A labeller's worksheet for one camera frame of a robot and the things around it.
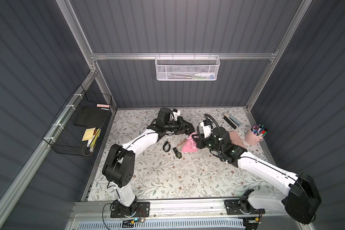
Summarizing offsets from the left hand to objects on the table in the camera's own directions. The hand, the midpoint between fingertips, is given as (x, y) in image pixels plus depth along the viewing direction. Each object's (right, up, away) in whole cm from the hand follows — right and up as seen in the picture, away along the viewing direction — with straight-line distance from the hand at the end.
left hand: (193, 125), depth 79 cm
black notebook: (-57, +5, -1) cm, 57 cm away
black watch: (-4, -2, -1) cm, 4 cm away
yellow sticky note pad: (-54, -5, -6) cm, 55 cm away
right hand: (+1, -5, -1) cm, 6 cm away
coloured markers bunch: (+44, -3, +13) cm, 46 cm away
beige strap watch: (-5, -13, +17) cm, 22 cm away
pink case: (+33, -11, +21) cm, 40 cm away
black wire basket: (-62, -2, -5) cm, 62 cm away
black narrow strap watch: (-18, -15, +19) cm, 29 cm away
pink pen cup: (+40, -9, +14) cm, 44 cm away
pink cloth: (-2, -11, 0) cm, 11 cm away
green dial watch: (-8, -20, +15) cm, 26 cm away
